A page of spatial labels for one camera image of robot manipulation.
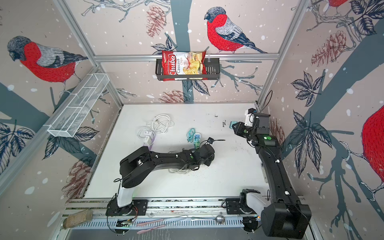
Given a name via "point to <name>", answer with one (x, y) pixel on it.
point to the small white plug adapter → (148, 138)
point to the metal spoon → (219, 219)
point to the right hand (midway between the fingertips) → (232, 127)
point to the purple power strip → (150, 146)
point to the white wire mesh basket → (69, 117)
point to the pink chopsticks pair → (149, 223)
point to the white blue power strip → (197, 140)
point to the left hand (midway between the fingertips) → (211, 155)
